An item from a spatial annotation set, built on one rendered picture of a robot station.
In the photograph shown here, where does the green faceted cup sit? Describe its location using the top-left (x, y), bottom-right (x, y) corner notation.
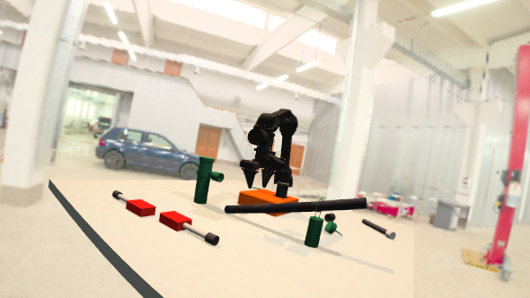
top-left (197, 170), bottom-right (224, 183)

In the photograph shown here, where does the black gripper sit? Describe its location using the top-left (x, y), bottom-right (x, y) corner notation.
top-left (239, 146), bottom-right (279, 189)

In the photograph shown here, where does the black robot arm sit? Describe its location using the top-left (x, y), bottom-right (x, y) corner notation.
top-left (247, 108), bottom-right (298, 198)

